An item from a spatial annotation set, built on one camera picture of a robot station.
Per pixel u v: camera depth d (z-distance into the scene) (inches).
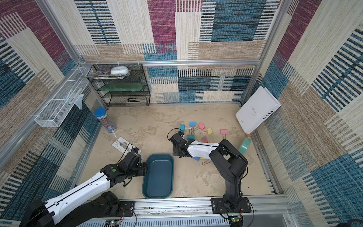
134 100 43.4
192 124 42.8
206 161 35.2
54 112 28.2
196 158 35.2
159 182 33.2
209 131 40.6
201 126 41.6
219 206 28.9
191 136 39.9
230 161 19.0
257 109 35.4
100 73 36.2
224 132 41.4
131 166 25.1
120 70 35.0
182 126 41.4
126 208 28.9
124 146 38.0
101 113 35.0
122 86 38.6
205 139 38.9
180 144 28.6
